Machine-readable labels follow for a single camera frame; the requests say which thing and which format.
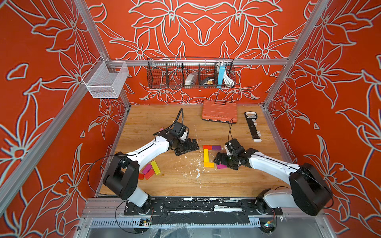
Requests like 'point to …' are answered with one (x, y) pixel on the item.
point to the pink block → (161, 129)
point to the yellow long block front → (155, 167)
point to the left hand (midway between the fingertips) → (194, 148)
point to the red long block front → (149, 174)
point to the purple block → (216, 147)
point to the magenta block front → (146, 168)
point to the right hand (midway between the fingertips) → (216, 163)
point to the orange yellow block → (209, 164)
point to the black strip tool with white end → (251, 116)
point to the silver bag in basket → (190, 83)
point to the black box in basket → (207, 81)
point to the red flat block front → (141, 176)
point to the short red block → (207, 147)
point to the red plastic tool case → (219, 111)
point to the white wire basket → (105, 79)
